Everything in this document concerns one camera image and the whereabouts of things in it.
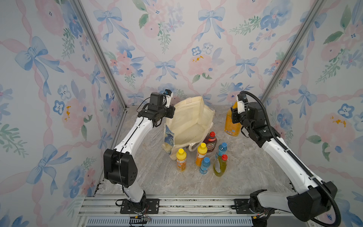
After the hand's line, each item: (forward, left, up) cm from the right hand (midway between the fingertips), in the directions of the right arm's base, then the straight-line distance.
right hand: (237, 105), depth 75 cm
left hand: (+5, +35, -6) cm, 36 cm away
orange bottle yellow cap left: (-23, +30, -13) cm, 40 cm away
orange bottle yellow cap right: (-21, +19, -13) cm, 31 cm away
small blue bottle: (-15, +7, -20) cm, 26 cm away
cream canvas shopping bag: (+12, +22, -26) cm, 36 cm away
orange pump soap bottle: (-5, +1, -14) cm, 15 cm away
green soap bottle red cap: (-24, +9, -21) cm, 33 cm away
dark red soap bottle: (-10, +13, -22) cm, 27 cm away
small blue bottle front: (-24, +17, -21) cm, 36 cm away
